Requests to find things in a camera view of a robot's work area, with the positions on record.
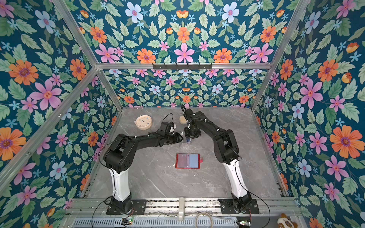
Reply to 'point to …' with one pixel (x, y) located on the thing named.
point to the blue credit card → (187, 139)
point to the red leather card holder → (186, 160)
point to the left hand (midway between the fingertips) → (184, 135)
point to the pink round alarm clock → (143, 122)
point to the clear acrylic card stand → (190, 140)
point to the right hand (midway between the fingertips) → (190, 136)
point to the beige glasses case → (182, 120)
